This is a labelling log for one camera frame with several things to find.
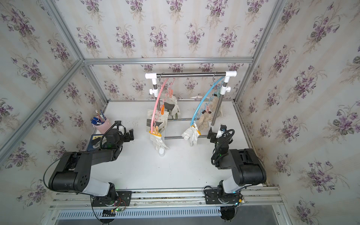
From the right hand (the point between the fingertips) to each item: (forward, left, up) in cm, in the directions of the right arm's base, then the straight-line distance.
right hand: (221, 129), depth 90 cm
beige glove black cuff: (+19, +3, +2) cm, 19 cm away
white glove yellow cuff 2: (-7, +20, +5) cm, 21 cm away
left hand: (-1, +64, -3) cm, 64 cm away
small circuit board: (-45, +62, -11) cm, 78 cm away
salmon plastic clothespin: (+16, +33, +17) cm, 40 cm away
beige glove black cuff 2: (+5, +11, +4) cm, 13 cm away
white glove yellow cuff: (-13, +40, +8) cm, 42 cm away
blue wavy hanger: (+40, +2, -5) cm, 41 cm away
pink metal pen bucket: (+1, +80, -2) cm, 80 cm away
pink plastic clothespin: (+5, +10, +14) cm, 18 cm away
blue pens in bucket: (+6, +83, 0) cm, 83 cm away
